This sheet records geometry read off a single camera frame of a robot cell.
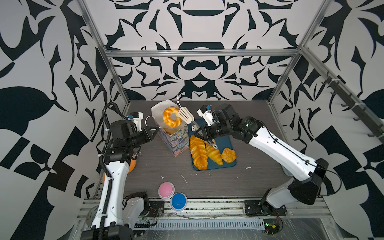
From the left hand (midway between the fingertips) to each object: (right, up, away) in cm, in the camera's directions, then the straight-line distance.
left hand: (158, 126), depth 72 cm
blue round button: (+10, -38, +3) cm, 39 cm away
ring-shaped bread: (+4, +5, -2) cm, 7 cm away
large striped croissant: (+29, -17, +15) cm, 37 cm away
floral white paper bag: (+7, -8, +5) cm, 12 cm away
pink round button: (+3, -33, +7) cm, 34 cm away
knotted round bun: (+37, -18, +16) cm, 44 cm away
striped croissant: (+2, -4, +22) cm, 22 cm away
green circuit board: (+53, -47, -1) cm, 71 cm away
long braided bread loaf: (+20, -17, +17) cm, 32 cm away
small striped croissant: (+30, -11, +24) cm, 40 cm away
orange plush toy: (-17, -23, +11) cm, 31 cm away
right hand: (+18, -3, -4) cm, 18 cm away
